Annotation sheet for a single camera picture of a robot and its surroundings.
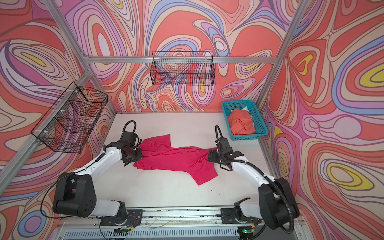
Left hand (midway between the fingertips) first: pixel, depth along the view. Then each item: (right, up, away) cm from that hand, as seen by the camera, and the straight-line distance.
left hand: (141, 155), depth 89 cm
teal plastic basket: (+78, +17, +12) cm, 81 cm away
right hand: (+45, -3, -1) cm, 45 cm away
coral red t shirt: (+65, +20, +14) cm, 70 cm away
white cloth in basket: (+73, +32, +26) cm, 84 cm away
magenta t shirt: (+9, +1, +1) cm, 9 cm away
